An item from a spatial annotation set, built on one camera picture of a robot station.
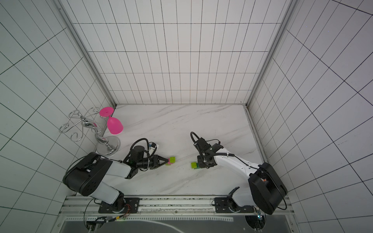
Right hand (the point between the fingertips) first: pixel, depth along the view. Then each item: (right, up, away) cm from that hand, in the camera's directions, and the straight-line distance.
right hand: (202, 160), depth 86 cm
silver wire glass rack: (-61, +26, -10) cm, 67 cm away
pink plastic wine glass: (-53, +22, -1) cm, 58 cm away
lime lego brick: (-18, +1, -3) cm, 18 cm away
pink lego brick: (-21, 0, -2) cm, 21 cm away
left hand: (-23, -1, 0) cm, 23 cm away
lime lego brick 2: (-5, -2, -2) cm, 6 cm away
